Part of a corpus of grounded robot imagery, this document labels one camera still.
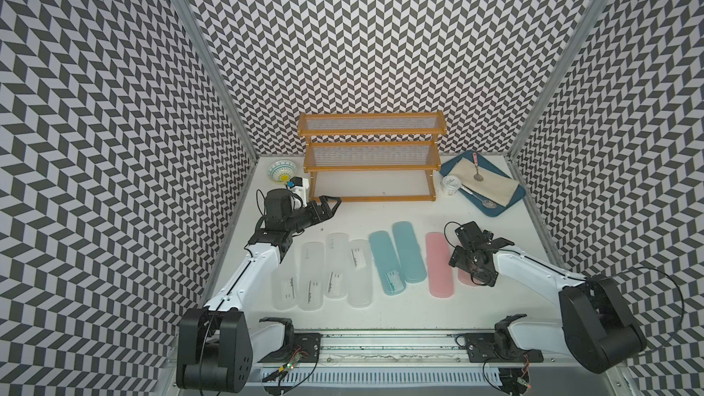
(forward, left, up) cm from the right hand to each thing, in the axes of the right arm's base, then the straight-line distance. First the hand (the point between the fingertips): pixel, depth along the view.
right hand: (467, 272), depth 87 cm
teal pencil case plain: (+6, +18, 0) cm, 19 cm away
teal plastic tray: (+21, -15, +3) cm, 26 cm away
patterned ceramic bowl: (+41, +67, +4) cm, 79 cm away
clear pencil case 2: (-2, +50, +3) cm, 50 cm away
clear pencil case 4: (-7, +35, +1) cm, 35 cm away
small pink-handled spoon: (+39, -13, +1) cm, 41 cm away
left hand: (+13, +43, +19) cm, 49 cm away
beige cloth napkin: (+34, -18, +1) cm, 39 cm away
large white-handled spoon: (+25, -13, +2) cm, 28 cm away
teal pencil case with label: (+1, +25, +2) cm, 26 cm away
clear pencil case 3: (+2, +42, +1) cm, 43 cm away
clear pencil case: (-5, +58, +3) cm, 58 cm away
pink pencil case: (+2, +9, 0) cm, 9 cm away
